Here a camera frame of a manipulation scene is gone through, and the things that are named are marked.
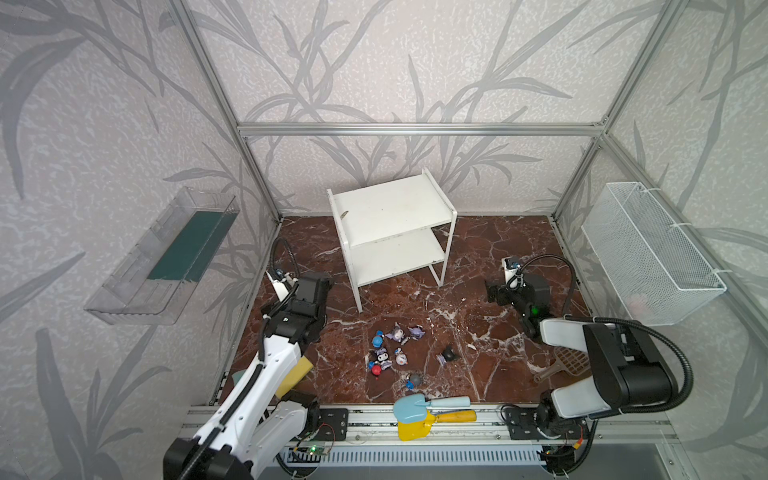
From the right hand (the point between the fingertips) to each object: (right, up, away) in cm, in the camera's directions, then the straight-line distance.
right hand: (502, 268), depth 95 cm
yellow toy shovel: (-27, -38, -23) cm, 52 cm away
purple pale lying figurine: (-33, -19, -8) cm, 39 cm away
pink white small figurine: (-32, -24, -12) cm, 42 cm away
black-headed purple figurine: (-19, -23, -11) cm, 32 cm away
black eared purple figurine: (-28, -18, -8) cm, 34 cm away
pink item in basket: (+26, -8, -21) cm, 35 cm away
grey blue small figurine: (-29, -29, -16) cm, 44 cm away
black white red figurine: (-38, -25, -12) cm, 47 cm away
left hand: (-61, -3, -16) cm, 63 cm away
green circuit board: (-56, -44, -23) cm, 74 cm away
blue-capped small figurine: (-39, -21, -8) cm, 45 cm away
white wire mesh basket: (+22, +1, -31) cm, 39 cm away
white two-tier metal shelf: (-34, +12, -20) cm, 41 cm away
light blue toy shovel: (-30, -35, -18) cm, 49 cm away
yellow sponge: (-62, -28, -14) cm, 69 cm away
